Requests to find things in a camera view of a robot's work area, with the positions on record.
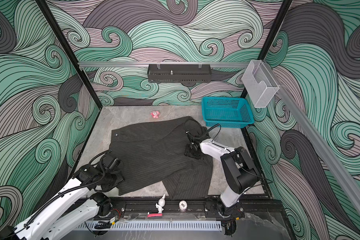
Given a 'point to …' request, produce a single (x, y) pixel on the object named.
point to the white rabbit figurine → (161, 203)
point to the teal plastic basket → (227, 112)
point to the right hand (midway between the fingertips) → (188, 154)
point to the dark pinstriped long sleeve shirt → (152, 154)
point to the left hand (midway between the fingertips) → (123, 179)
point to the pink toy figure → (155, 114)
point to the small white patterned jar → (183, 206)
